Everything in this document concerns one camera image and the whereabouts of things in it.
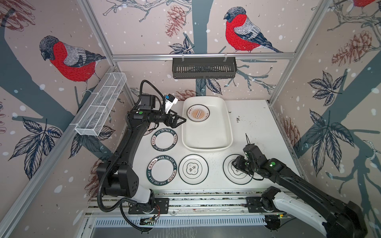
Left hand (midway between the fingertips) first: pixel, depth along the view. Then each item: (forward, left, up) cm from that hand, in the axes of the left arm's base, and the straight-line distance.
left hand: (179, 116), depth 76 cm
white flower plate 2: (-21, -30, -28) cm, 46 cm away
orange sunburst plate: (+26, -11, -27) cm, 39 cm away
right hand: (-18, -28, -21) cm, 40 cm away
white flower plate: (-17, -7, -28) cm, 34 cm away
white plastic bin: (+15, -17, -28) cm, 36 cm away
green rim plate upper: (+3, +13, -28) cm, 31 cm away
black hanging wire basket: (+45, -16, +1) cm, 47 cm away
